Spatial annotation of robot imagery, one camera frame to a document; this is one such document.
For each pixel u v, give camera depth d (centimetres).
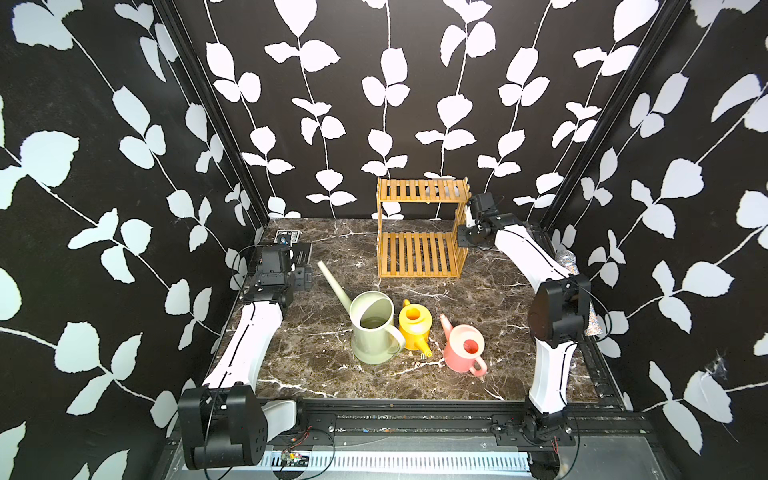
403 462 70
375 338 79
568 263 78
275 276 62
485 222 71
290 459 70
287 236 114
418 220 123
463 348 76
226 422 40
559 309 53
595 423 77
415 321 82
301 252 110
